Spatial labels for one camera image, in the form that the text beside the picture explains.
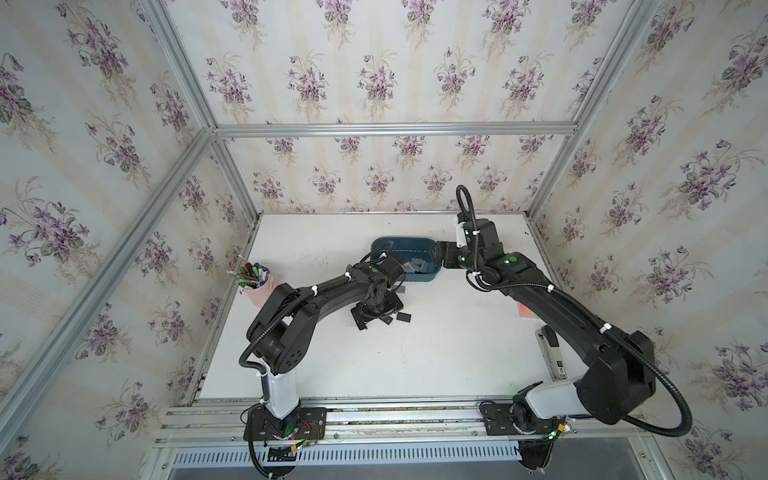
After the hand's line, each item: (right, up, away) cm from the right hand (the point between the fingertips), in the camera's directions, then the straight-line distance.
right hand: (448, 249), depth 83 cm
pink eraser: (-10, -6, +21) cm, 24 cm away
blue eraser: (-6, -4, +21) cm, 22 cm away
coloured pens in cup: (-59, -8, +8) cm, 60 cm away
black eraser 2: (-12, -22, +10) cm, 27 cm away
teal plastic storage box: (-7, -3, +22) cm, 23 cm away
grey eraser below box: (-12, -14, +15) cm, 24 cm away
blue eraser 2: (-4, -7, +19) cm, 20 cm away
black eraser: (-17, -22, +8) cm, 29 cm away
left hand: (-17, -21, +6) cm, 27 cm away
